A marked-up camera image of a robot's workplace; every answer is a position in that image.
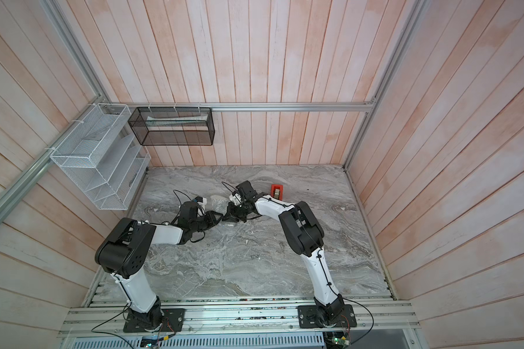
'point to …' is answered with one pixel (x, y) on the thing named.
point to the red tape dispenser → (282, 191)
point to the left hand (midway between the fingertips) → (222, 218)
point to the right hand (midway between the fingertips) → (221, 219)
